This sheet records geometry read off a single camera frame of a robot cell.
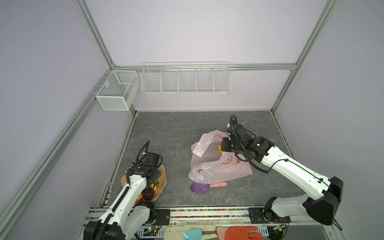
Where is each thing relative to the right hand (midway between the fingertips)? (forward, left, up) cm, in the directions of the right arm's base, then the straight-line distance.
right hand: (222, 143), depth 76 cm
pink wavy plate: (-12, +33, -18) cm, 40 cm away
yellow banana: (-7, +2, +5) cm, 9 cm away
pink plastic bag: (-11, +7, -3) cm, 13 cm away
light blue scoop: (-37, +14, -21) cm, 45 cm away
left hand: (-12, +37, -17) cm, 42 cm away
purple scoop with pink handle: (-16, +11, -20) cm, 28 cm away
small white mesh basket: (+38, +65, +6) cm, 76 cm away
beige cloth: (-36, +23, -21) cm, 47 cm away
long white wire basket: (+45, +21, +9) cm, 51 cm away
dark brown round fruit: (-21, +38, -15) cm, 46 cm away
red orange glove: (-36, -6, -21) cm, 42 cm away
